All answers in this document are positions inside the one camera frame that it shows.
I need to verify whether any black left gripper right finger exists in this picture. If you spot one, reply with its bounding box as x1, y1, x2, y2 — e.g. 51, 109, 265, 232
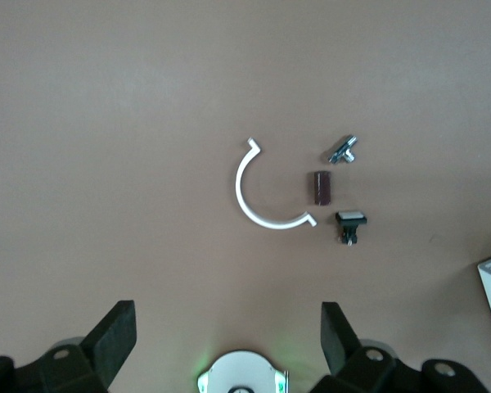
309, 301, 423, 393

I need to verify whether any dark brown ribbed block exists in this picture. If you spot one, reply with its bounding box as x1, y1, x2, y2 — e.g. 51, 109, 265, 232
308, 170, 334, 206

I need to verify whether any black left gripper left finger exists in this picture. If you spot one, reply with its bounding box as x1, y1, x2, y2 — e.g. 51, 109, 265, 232
18, 300, 137, 393

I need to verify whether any black switch with white cap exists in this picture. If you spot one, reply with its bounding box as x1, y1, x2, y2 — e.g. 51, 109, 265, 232
334, 209, 370, 247

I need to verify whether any white half-ring clamp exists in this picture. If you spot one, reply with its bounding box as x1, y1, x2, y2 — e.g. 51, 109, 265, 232
234, 138, 318, 231

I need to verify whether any metal tee fitting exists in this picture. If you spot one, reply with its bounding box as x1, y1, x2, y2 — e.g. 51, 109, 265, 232
320, 133, 359, 166

